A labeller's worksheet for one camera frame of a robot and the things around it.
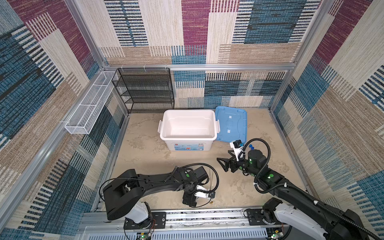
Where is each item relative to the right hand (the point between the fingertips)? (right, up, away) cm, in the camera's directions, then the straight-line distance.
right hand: (223, 157), depth 79 cm
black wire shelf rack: (-50, +42, +29) cm, 72 cm away
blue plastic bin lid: (+13, +18, +32) cm, 39 cm away
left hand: (-14, -18, +2) cm, 23 cm away
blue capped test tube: (+15, +5, +2) cm, 16 cm away
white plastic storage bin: (-19, +13, +31) cm, 38 cm away
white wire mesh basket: (-82, +19, +13) cm, 85 cm away
